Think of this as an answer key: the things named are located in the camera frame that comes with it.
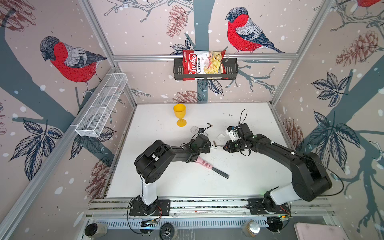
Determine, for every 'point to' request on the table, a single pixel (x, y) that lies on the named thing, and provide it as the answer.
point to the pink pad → (318, 231)
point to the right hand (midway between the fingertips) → (223, 150)
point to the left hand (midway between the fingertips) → (204, 143)
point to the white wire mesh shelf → (92, 121)
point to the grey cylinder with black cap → (94, 229)
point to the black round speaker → (167, 231)
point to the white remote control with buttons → (212, 147)
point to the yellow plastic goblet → (180, 111)
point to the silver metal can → (251, 228)
